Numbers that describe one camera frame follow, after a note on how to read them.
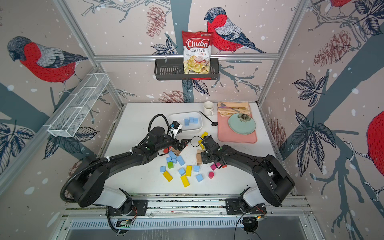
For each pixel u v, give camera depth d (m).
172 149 0.77
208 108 1.07
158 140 0.66
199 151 0.95
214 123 1.07
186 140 0.76
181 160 0.90
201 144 0.72
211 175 0.83
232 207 0.73
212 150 0.68
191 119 1.08
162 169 0.87
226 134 1.04
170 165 0.87
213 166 0.88
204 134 1.04
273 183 0.43
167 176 0.84
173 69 0.95
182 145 0.75
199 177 0.83
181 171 0.85
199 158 0.88
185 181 0.83
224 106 1.19
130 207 0.69
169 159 0.90
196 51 0.84
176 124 0.71
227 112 1.14
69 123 0.71
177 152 0.92
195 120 1.07
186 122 1.09
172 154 0.92
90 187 0.42
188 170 0.86
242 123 1.08
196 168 0.87
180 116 1.10
